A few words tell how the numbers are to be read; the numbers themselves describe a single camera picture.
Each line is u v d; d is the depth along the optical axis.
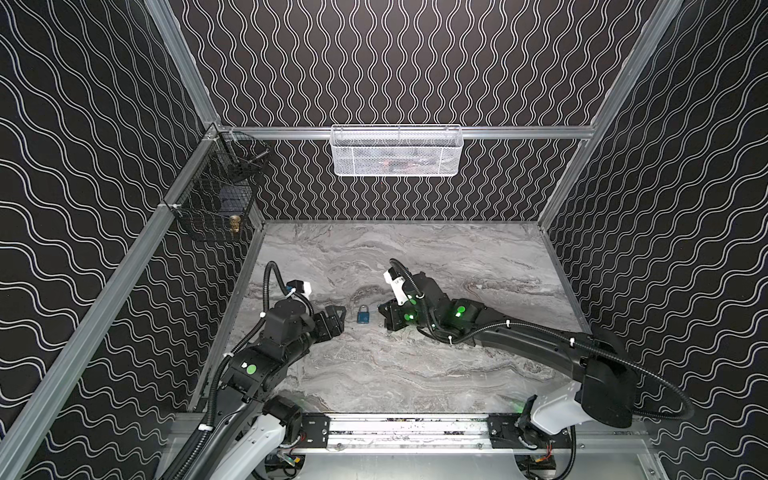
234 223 0.81
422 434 0.76
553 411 0.57
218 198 0.98
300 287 0.65
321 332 0.63
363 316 0.94
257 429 0.60
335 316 0.65
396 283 0.69
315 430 0.75
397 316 0.67
